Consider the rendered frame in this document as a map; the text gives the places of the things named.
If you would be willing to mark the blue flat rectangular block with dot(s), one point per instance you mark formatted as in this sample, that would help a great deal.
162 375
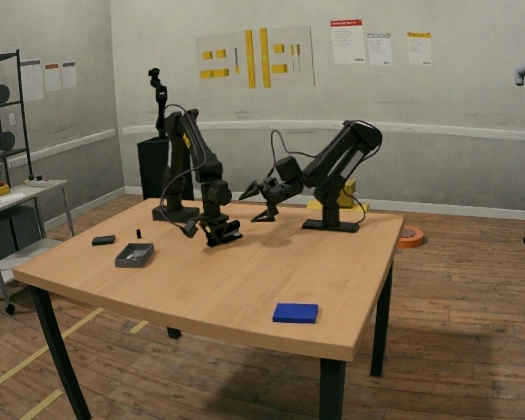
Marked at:
295 313

